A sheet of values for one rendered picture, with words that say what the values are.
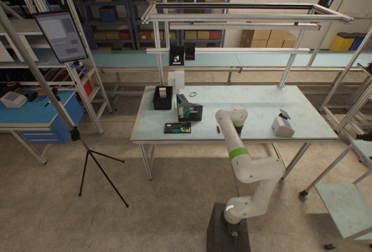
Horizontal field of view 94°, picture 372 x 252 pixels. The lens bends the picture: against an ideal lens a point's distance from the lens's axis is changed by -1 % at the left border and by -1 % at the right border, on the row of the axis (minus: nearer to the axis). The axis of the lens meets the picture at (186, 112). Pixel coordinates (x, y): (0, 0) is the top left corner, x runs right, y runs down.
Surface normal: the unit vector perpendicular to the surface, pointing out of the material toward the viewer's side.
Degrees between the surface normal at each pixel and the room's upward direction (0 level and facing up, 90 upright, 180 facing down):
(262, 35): 90
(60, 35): 101
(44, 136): 90
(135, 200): 0
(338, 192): 0
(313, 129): 0
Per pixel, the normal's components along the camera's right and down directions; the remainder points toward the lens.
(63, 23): 0.42, 0.74
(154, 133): 0.00, -0.74
